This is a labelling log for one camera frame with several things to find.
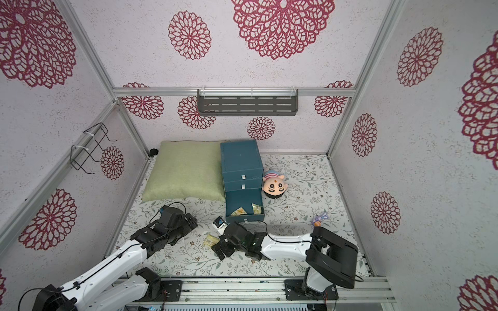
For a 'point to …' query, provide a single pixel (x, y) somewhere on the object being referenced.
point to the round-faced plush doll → (273, 184)
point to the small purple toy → (317, 221)
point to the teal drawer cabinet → (242, 165)
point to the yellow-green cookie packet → (257, 208)
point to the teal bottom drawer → (237, 199)
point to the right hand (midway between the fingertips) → (217, 239)
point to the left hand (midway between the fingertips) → (191, 225)
